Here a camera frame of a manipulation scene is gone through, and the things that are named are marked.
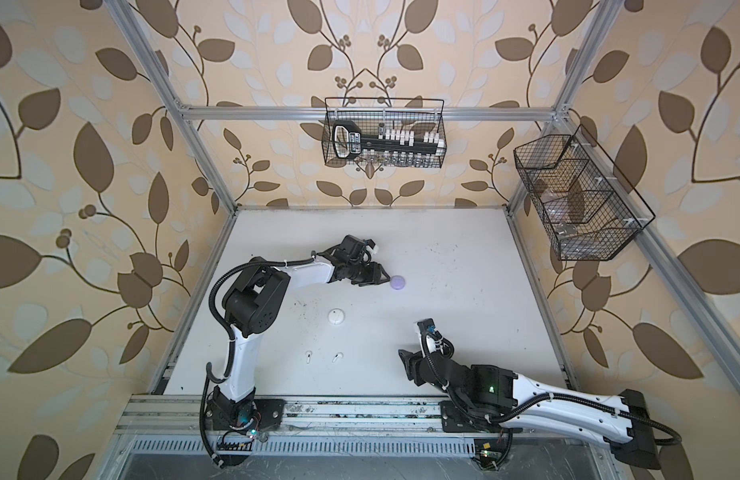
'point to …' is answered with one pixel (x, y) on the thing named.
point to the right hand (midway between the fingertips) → (410, 353)
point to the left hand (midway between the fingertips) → (388, 275)
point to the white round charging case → (336, 316)
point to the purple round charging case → (397, 282)
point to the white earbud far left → (308, 356)
